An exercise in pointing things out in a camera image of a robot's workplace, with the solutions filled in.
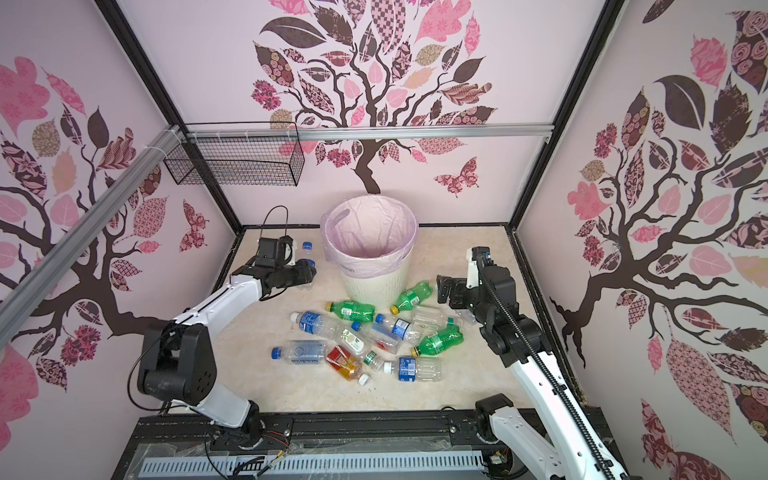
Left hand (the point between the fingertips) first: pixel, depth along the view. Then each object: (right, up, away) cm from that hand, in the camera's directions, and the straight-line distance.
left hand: (309, 274), depth 91 cm
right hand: (+42, +1, -19) cm, 46 cm away
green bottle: (+14, -11, -1) cm, 18 cm away
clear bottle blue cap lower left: (+1, -21, -9) cm, 23 cm away
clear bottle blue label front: (+34, -25, -12) cm, 44 cm away
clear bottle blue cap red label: (+21, -19, -4) cm, 29 cm away
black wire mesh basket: (-38, +46, +30) cm, 66 cm away
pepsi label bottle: (0, +6, -1) cm, 6 cm away
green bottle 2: (+32, -8, +2) cm, 33 cm away
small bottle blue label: (+28, -16, -4) cm, 32 cm away
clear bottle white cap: (+50, -13, +3) cm, 52 cm away
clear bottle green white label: (+15, -19, -8) cm, 25 cm away
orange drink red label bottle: (+14, -24, -12) cm, 30 cm away
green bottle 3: (+40, -19, -7) cm, 45 cm away
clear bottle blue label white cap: (+2, -15, -2) cm, 15 cm away
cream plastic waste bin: (+21, +3, -15) cm, 26 cm away
